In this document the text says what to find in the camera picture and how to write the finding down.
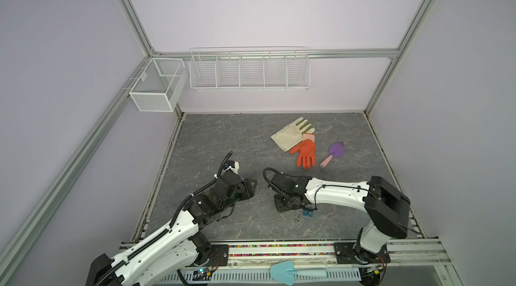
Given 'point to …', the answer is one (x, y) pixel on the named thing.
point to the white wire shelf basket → (252, 68)
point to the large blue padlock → (308, 213)
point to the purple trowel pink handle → (336, 150)
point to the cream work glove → (291, 136)
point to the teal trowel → (284, 271)
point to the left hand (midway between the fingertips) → (252, 186)
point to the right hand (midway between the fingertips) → (280, 207)
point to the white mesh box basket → (158, 86)
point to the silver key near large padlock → (297, 219)
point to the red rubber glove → (306, 151)
